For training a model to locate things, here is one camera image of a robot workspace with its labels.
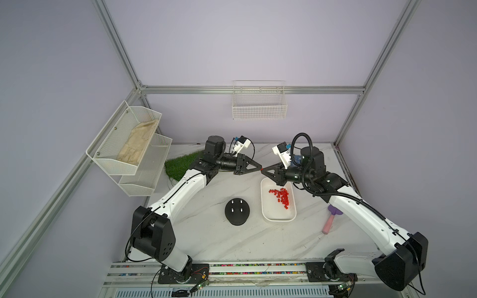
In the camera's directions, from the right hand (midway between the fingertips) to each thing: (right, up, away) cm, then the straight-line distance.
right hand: (264, 173), depth 72 cm
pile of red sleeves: (+12, -13, +24) cm, 30 cm away
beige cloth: (-55, +9, +5) cm, 56 cm away
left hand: (-2, +2, -3) cm, 4 cm away
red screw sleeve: (-1, +2, -2) cm, 3 cm away
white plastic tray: (+10, -17, +23) cm, 30 cm away
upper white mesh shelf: (-60, +11, +4) cm, 61 cm away
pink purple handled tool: (+32, -25, +14) cm, 43 cm away
